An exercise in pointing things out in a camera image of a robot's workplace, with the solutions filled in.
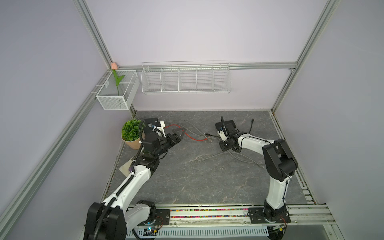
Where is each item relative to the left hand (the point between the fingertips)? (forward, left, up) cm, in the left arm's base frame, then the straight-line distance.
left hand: (182, 133), depth 77 cm
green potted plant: (+10, +33, -11) cm, 36 cm away
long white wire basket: (+40, -4, +7) cm, 41 cm away
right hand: (+5, -26, -23) cm, 35 cm away
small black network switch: (+3, -26, 0) cm, 26 cm away
